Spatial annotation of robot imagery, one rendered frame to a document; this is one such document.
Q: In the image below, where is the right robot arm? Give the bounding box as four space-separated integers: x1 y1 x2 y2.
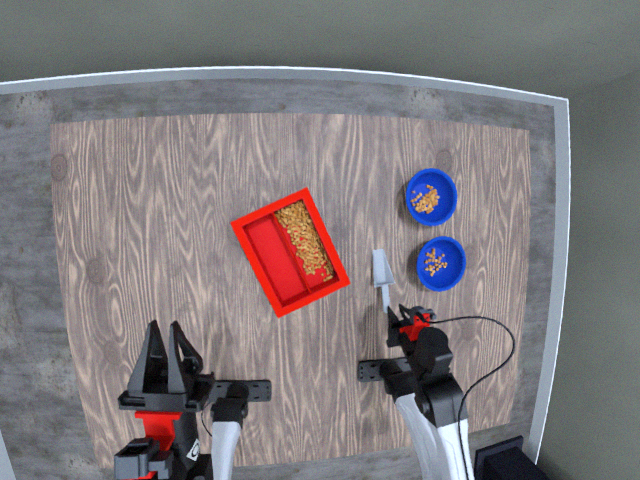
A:
358 327 474 480

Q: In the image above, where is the light blue plastic scoop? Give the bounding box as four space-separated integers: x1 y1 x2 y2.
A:
373 249 395 313

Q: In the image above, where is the blue bowl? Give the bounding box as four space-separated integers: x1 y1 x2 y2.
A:
406 168 457 226
417 236 466 292

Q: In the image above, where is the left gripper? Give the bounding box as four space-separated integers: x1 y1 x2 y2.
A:
118 320 215 451

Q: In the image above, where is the red divided box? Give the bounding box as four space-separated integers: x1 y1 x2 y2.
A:
231 188 351 318

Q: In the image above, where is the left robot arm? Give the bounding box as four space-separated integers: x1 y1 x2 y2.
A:
114 380 272 480

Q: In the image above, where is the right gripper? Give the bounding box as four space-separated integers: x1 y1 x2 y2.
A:
386 303 431 359

